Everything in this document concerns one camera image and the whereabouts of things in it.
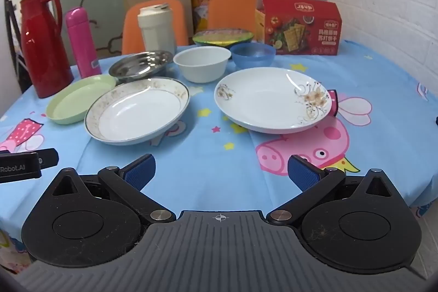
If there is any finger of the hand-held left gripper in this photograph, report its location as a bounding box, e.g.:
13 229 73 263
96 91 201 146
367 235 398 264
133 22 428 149
35 148 59 168

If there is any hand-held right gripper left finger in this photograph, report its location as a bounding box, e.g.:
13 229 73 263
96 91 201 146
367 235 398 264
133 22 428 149
44 154 176 224

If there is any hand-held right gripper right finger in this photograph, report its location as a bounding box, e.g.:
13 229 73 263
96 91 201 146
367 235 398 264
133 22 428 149
266 154 399 225

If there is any green plastic plate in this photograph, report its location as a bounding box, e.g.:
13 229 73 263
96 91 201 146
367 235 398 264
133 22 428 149
46 75 117 126

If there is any white plate with gold rim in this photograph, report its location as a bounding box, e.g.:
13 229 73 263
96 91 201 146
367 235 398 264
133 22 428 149
84 77 190 146

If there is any white plate with floral print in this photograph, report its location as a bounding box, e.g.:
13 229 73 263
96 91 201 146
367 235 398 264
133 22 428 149
214 67 332 134

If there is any stainless steel bowl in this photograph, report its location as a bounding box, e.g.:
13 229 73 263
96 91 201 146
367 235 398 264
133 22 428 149
109 51 174 85

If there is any blue cartoon printed tablecloth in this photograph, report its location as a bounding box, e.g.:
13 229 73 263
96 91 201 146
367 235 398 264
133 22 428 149
0 39 438 279

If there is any red thermos jug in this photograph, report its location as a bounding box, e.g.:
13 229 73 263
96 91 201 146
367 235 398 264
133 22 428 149
19 0 74 99

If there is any pink thermos bottle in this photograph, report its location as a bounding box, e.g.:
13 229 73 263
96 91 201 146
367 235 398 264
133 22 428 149
65 7 101 79

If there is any white bowl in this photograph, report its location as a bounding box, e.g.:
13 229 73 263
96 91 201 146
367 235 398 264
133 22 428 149
173 46 232 84

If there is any blue translucent bowl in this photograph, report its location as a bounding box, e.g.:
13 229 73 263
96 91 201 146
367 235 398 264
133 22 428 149
229 43 276 71

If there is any orange chair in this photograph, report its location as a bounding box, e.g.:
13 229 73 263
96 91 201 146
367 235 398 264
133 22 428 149
207 0 262 31
121 0 189 55

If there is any white tumbler cup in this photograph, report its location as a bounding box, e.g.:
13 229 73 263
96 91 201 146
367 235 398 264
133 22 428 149
137 4 177 56

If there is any red cracker box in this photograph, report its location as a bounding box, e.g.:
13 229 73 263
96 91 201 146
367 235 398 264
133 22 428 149
255 0 342 56

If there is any instant noodle cup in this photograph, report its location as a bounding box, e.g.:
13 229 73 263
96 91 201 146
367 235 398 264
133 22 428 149
192 28 255 48

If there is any yellow snack bag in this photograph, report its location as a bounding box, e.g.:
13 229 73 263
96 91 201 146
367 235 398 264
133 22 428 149
190 0 218 34

